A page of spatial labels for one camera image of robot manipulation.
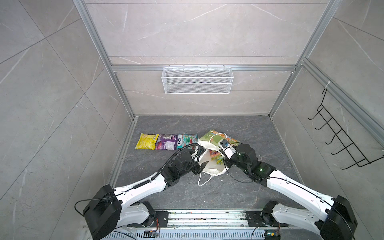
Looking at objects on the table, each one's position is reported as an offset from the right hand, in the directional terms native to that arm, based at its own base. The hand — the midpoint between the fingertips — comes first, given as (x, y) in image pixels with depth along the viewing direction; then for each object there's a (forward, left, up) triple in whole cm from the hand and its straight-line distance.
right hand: (221, 148), depth 79 cm
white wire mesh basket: (+48, +12, +11) cm, 50 cm away
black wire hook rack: (-2, -52, +14) cm, 54 cm away
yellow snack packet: (+14, +47, -13) cm, 50 cm away
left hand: (-2, +10, -1) cm, 10 cm away
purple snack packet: (+15, +34, -15) cm, 40 cm away
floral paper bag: (+3, +6, +3) cm, 7 cm away
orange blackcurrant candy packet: (+4, +3, -13) cm, 14 cm away
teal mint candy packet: (+16, +22, -15) cm, 31 cm away
